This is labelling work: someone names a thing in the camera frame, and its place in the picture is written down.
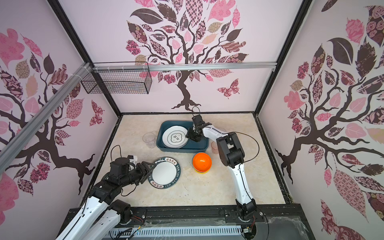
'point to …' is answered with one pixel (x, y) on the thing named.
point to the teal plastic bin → (191, 146)
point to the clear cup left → (149, 138)
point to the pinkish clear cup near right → (214, 147)
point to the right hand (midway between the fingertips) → (187, 134)
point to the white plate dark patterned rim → (165, 174)
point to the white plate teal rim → (175, 137)
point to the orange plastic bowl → (202, 162)
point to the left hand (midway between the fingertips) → (155, 170)
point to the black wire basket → (133, 78)
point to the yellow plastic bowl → (202, 173)
